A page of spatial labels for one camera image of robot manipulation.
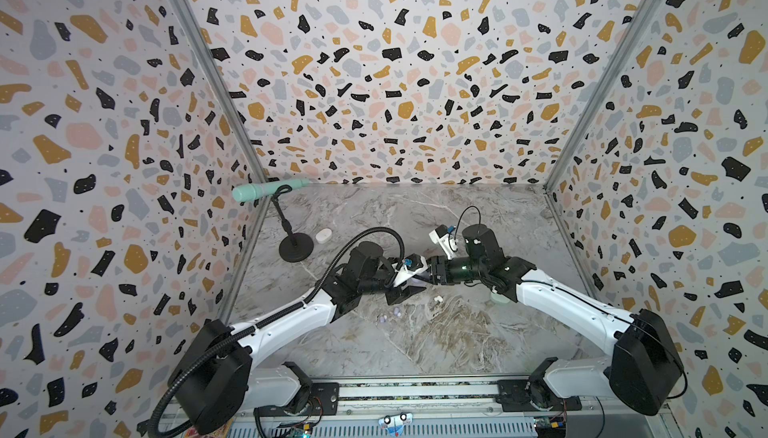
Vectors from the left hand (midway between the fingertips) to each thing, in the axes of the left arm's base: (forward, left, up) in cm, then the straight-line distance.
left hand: (424, 273), depth 76 cm
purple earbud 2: (-6, +11, -17) cm, 22 cm away
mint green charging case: (-12, -14, +11) cm, 21 cm away
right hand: (-1, +2, +2) cm, 3 cm away
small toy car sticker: (-30, +8, -16) cm, 35 cm away
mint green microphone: (+17, +42, +13) cm, 47 cm away
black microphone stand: (+20, +40, -17) cm, 48 cm away
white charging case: (+23, +32, -16) cm, 43 cm away
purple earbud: (-3, +7, -18) cm, 19 cm away
